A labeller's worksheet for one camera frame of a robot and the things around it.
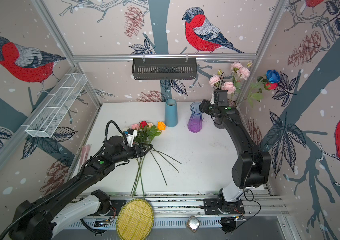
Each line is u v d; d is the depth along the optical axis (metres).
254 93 0.78
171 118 1.01
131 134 0.72
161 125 1.03
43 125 0.70
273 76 0.71
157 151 0.93
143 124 1.00
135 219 0.70
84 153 0.93
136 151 0.67
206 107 0.76
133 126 1.03
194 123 1.10
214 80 0.88
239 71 0.87
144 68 0.95
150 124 1.04
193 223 0.60
